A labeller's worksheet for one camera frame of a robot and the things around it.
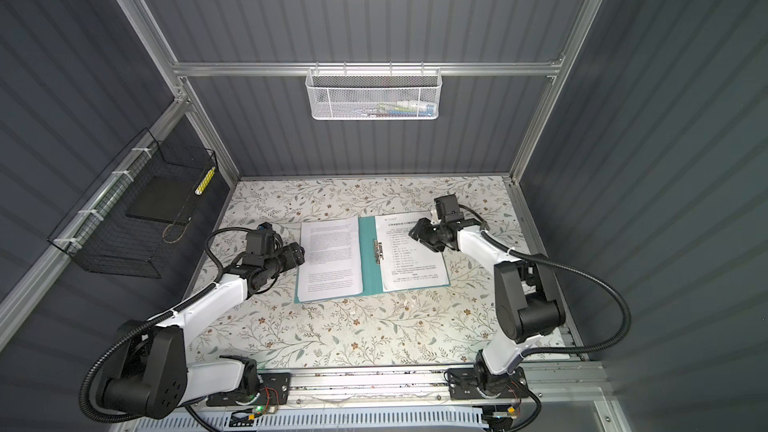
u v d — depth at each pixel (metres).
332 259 0.98
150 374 0.41
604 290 0.41
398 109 0.93
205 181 0.81
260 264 0.69
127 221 0.72
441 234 0.71
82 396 0.38
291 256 0.81
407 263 0.96
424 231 0.83
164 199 0.74
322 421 0.77
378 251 0.99
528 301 0.47
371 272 0.94
